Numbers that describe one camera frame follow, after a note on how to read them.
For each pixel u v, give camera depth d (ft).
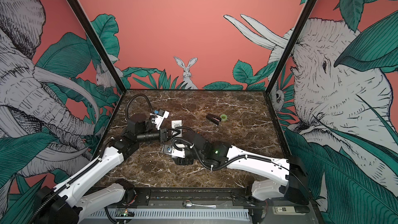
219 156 1.59
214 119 3.38
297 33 2.84
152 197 2.45
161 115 2.19
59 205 1.24
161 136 2.09
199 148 1.65
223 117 3.42
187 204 2.39
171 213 2.30
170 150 1.82
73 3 2.46
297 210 2.21
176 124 2.30
